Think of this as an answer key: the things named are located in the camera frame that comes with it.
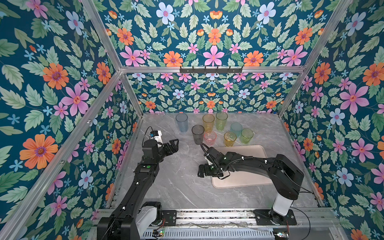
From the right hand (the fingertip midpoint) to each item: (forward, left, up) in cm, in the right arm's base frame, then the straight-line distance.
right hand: (203, 174), depth 84 cm
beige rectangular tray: (-2, -19, -3) cm, 20 cm away
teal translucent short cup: (+30, -23, +6) cm, 38 cm away
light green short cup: (+29, -31, -1) cm, 42 cm away
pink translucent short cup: (+26, -5, 0) cm, 27 cm away
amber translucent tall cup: (+35, -4, +7) cm, 36 cm away
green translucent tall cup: (+35, -13, +7) cm, 38 cm away
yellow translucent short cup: (+28, -19, -3) cm, 34 cm away
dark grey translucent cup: (+25, +3, +9) cm, 27 cm away
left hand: (+13, +15, +18) cm, 27 cm away
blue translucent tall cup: (+33, +13, +10) cm, 37 cm away
